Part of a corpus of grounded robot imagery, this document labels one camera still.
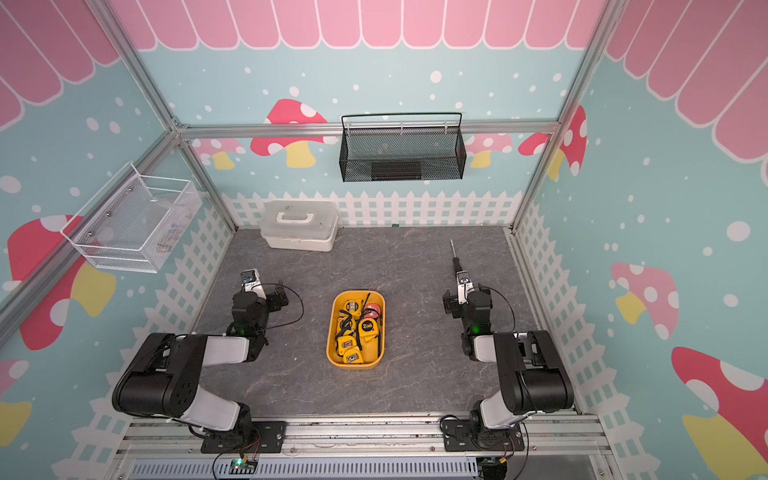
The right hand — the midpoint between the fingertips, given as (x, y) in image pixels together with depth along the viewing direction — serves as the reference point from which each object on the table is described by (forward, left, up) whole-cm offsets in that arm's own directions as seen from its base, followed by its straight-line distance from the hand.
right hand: (466, 287), depth 94 cm
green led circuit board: (-46, +61, -9) cm, 76 cm away
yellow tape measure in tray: (-21, +35, -4) cm, 41 cm away
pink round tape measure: (-6, +30, -4) cm, 31 cm away
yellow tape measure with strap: (-5, +36, -4) cm, 36 cm away
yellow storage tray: (-5, +42, -1) cm, 42 cm away
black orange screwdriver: (+16, 0, -6) cm, 17 cm away
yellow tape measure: (-13, +31, -2) cm, 33 cm away
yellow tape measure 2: (-16, +37, -4) cm, 41 cm away
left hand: (0, +62, +2) cm, 62 cm away
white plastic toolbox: (+25, +57, +4) cm, 62 cm away
